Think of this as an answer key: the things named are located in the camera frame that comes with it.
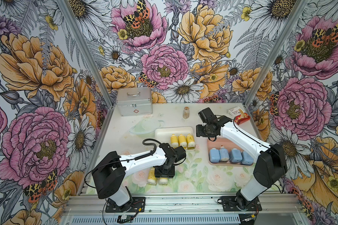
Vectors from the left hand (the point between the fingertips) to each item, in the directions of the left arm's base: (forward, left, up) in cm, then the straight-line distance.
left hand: (162, 180), depth 77 cm
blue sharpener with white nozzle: (+12, -36, +2) cm, 38 cm away
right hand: (+23, -23, +7) cm, 34 cm away
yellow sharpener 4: (0, +6, +1) cm, 6 cm away
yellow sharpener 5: (-1, -1, +2) cm, 2 cm away
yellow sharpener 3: (+22, -17, +1) cm, 28 cm away
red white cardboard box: (+46, -57, -1) cm, 73 cm away
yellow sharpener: (+23, -7, +1) cm, 24 cm away
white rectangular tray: (+32, 0, -5) cm, 33 cm away
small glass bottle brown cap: (+50, -17, -3) cm, 53 cm away
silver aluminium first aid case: (+55, +23, +6) cm, 60 cm away
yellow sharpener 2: (+22, -12, +2) cm, 25 cm away
